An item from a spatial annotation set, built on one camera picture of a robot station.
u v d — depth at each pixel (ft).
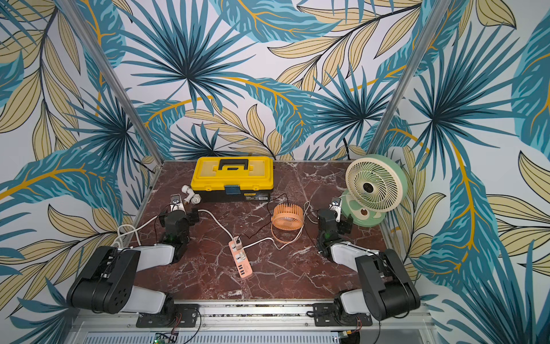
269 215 3.26
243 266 2.68
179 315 2.38
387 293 1.43
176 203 2.49
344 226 2.65
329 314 2.41
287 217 2.77
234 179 2.96
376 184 2.66
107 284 1.44
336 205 2.54
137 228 3.03
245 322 2.40
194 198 3.30
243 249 2.57
